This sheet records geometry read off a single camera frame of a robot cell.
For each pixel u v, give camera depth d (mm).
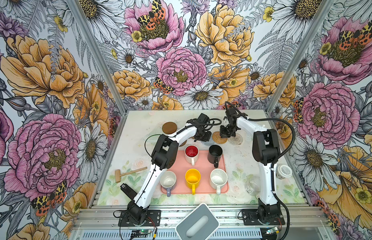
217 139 1048
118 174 874
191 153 944
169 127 1120
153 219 740
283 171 832
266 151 605
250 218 740
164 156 636
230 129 914
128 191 780
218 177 866
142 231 713
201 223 729
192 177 868
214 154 922
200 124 813
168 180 848
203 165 916
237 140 1043
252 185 834
